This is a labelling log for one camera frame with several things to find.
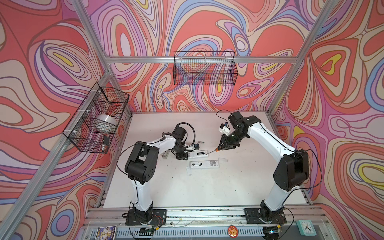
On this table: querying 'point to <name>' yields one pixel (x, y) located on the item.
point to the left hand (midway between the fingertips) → (186, 152)
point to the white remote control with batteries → (204, 164)
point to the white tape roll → (105, 123)
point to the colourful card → (106, 233)
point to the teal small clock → (306, 227)
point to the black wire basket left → (81, 133)
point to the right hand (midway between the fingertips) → (222, 151)
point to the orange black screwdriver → (216, 149)
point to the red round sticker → (232, 231)
